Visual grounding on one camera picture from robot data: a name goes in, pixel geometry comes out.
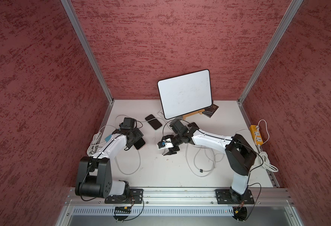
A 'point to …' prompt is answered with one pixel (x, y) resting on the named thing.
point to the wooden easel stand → (200, 111)
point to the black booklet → (209, 111)
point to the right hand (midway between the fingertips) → (163, 147)
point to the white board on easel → (185, 93)
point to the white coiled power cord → (264, 156)
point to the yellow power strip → (259, 138)
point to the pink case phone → (139, 143)
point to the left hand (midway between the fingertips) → (137, 139)
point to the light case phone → (154, 123)
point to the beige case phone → (193, 124)
